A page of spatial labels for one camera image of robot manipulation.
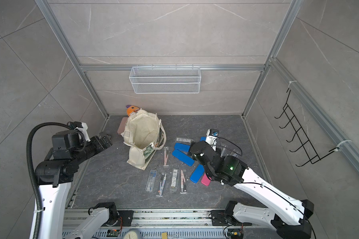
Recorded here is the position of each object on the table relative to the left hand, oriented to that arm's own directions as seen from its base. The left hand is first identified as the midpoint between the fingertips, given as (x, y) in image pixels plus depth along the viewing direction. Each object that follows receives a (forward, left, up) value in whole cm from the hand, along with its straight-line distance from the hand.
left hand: (106, 137), depth 65 cm
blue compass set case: (+21, -49, -34) cm, 63 cm away
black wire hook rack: (-6, -89, -3) cm, 90 cm away
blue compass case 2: (+7, -35, -34) cm, 49 cm away
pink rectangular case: (+35, +11, -32) cm, 48 cm away
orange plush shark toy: (+45, +5, -25) cm, 51 cm away
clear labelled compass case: (+20, -36, -33) cm, 53 cm away
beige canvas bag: (+24, -8, -31) cm, 40 cm away
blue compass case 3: (-5, -43, -33) cm, 54 cm away
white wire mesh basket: (+51, -24, -4) cm, 56 cm away
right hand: (-3, -43, -5) cm, 43 cm away
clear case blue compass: (-8, -15, -33) cm, 37 cm away
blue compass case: (+15, -34, -34) cm, 50 cm away
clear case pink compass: (-8, -34, -33) cm, 48 cm away
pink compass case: (-9, -47, -33) cm, 58 cm away
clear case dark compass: (-11, -22, -33) cm, 41 cm away
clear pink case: (+7, -23, -33) cm, 41 cm away
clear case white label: (-9, -29, -33) cm, 44 cm away
